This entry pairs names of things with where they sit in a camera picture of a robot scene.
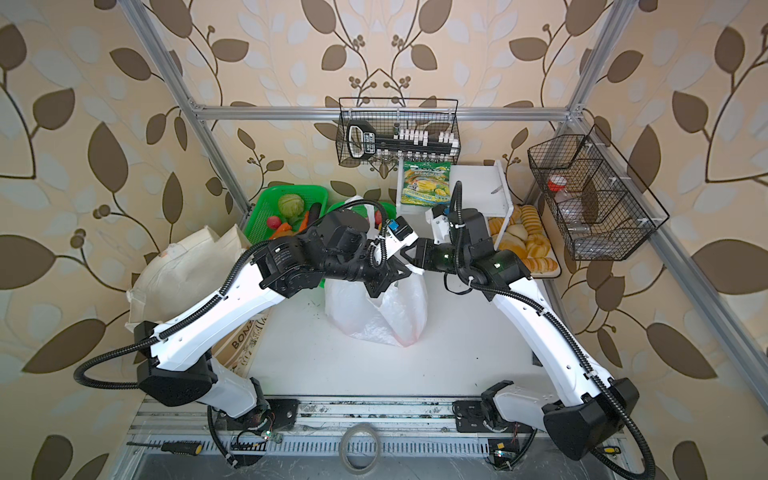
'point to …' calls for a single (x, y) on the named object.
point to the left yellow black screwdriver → (178, 448)
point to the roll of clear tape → (357, 428)
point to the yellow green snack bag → (426, 183)
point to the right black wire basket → (606, 211)
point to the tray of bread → (529, 237)
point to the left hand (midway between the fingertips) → (412, 270)
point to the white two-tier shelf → (475, 187)
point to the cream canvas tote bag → (183, 276)
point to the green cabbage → (291, 206)
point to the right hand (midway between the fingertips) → (408, 255)
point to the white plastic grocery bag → (397, 316)
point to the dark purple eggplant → (314, 212)
